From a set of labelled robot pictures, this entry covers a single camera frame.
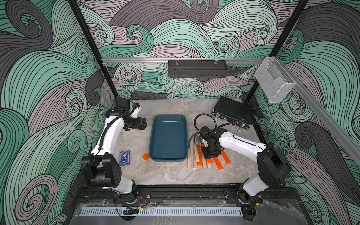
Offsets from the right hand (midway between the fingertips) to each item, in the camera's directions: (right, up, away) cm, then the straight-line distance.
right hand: (206, 158), depth 83 cm
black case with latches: (+28, +29, +27) cm, 48 cm away
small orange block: (-37, 0, +2) cm, 38 cm away
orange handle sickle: (-4, -3, -1) cm, 5 cm away
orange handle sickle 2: (+2, -1, -3) cm, 3 cm away
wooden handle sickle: (-9, +2, +6) cm, 12 cm away
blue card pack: (-50, -1, +2) cm, 50 cm away
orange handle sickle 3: (+14, -2, +4) cm, 15 cm away
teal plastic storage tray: (-24, +10, +11) cm, 28 cm away
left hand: (-41, +22, -1) cm, 47 cm away
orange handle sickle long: (+8, -4, +2) cm, 9 cm away
